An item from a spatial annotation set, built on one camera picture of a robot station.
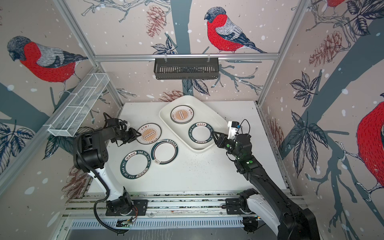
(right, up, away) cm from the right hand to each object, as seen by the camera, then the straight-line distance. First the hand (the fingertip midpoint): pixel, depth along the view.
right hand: (211, 134), depth 76 cm
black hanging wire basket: (-15, +45, +30) cm, 56 cm away
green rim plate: (-28, -13, +16) cm, 35 cm away
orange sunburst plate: (-40, -3, +26) cm, 48 cm away
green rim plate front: (-5, -3, +29) cm, 29 cm away
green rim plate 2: (-46, -20, +13) cm, 51 cm away
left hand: (-48, -3, +23) cm, 53 cm away
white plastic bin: (-4, +12, +34) cm, 36 cm away
